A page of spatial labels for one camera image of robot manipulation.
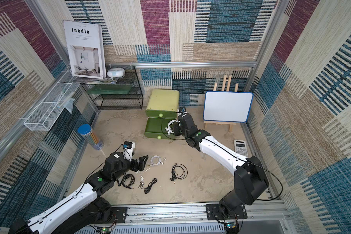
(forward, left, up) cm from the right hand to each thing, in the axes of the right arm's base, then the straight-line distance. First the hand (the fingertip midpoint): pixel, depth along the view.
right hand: (177, 122), depth 84 cm
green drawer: (+8, +9, -2) cm, 12 cm away
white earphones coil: (-14, +12, -21) cm, 28 cm away
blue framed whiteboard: (+15, -36, -4) cm, 40 cm away
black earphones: (-20, -1, -23) cm, 30 cm away
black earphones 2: (-30, +17, -21) cm, 40 cm away
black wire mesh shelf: (+38, +41, -10) cm, 57 cm away
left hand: (-16, +20, -8) cm, 26 cm away
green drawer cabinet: (+17, +9, -2) cm, 19 cm away
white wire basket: (-6, +64, +13) cm, 65 cm away
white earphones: (-3, +5, -2) cm, 6 cm away
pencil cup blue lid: (-4, +51, -2) cm, 51 cm away
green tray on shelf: (+27, +44, +4) cm, 52 cm away
